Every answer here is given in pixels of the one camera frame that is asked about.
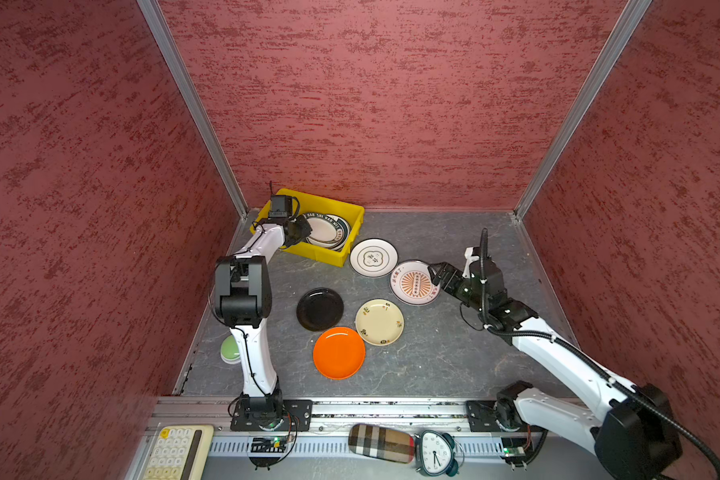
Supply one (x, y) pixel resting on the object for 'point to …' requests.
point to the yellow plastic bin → (307, 204)
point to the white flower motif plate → (374, 257)
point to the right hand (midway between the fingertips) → (434, 278)
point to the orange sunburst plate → (413, 284)
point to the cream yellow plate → (379, 322)
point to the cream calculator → (181, 452)
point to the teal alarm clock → (438, 453)
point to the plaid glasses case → (381, 442)
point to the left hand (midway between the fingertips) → (309, 233)
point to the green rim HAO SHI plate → (328, 231)
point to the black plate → (319, 309)
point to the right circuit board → (513, 447)
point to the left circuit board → (269, 445)
